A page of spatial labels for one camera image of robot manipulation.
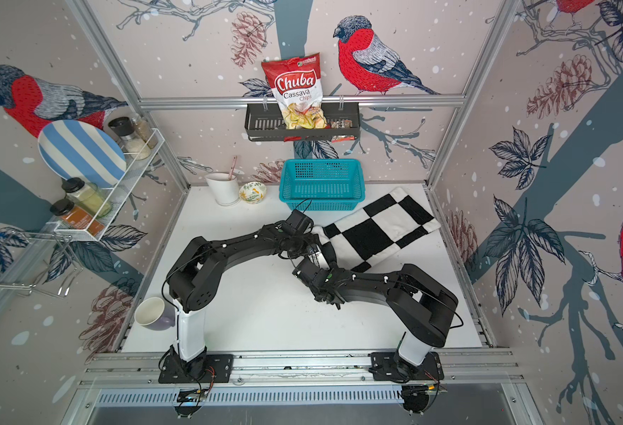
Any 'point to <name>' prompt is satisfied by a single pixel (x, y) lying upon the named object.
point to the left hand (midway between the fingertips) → (321, 244)
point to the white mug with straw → (224, 186)
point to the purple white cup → (153, 314)
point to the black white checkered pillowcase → (391, 222)
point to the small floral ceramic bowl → (252, 192)
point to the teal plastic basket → (321, 184)
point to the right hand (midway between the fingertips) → (325, 269)
